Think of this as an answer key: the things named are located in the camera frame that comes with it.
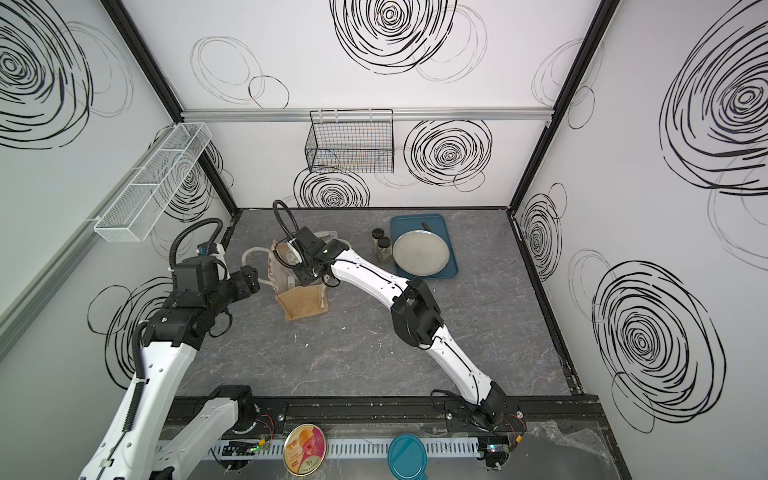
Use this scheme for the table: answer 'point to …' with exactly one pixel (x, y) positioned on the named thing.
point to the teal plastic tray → (430, 221)
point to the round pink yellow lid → (304, 450)
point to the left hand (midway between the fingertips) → (241, 274)
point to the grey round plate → (421, 253)
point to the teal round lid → (407, 458)
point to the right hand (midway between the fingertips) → (303, 271)
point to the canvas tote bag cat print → (297, 296)
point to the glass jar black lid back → (377, 233)
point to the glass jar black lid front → (385, 252)
